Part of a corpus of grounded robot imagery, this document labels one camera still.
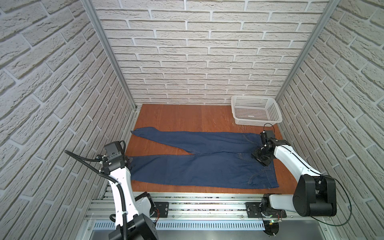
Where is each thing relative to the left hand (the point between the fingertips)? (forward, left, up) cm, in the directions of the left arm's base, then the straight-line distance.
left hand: (123, 162), depth 75 cm
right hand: (+4, -73, -7) cm, 74 cm away
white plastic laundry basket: (+46, -89, -12) cm, 100 cm away
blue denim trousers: (+5, -48, -12) cm, 50 cm away
